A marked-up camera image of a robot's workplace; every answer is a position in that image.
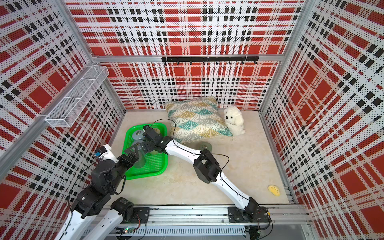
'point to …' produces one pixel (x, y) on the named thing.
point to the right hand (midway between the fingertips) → (152, 141)
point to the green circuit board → (129, 230)
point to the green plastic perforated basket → (155, 165)
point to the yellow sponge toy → (274, 189)
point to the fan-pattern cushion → (196, 119)
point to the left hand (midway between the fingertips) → (135, 149)
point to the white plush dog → (234, 120)
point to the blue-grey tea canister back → (137, 134)
